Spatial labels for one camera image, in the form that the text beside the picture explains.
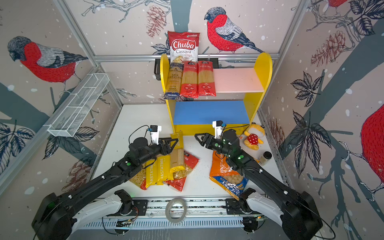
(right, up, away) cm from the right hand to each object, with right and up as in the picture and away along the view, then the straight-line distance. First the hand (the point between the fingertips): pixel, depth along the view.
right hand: (195, 139), depth 73 cm
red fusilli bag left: (-30, -23, +6) cm, 38 cm away
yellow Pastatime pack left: (-24, -20, +6) cm, 32 cm away
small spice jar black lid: (+38, -12, +8) cm, 41 cm away
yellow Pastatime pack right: (-18, -18, +8) cm, 27 cm away
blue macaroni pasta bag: (+21, -25, +4) cm, 33 cm away
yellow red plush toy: (+39, -1, +21) cm, 44 cm away
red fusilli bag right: (-8, -21, +7) cm, 23 cm away
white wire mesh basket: (-62, +9, -2) cm, 63 cm away
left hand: (-11, 0, -1) cm, 11 cm away
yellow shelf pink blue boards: (+36, +31, +49) cm, 68 cm away
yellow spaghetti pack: (-11, -12, +12) cm, 20 cm away
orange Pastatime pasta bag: (+14, -17, +9) cm, 24 cm away
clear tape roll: (-12, -31, -1) cm, 34 cm away
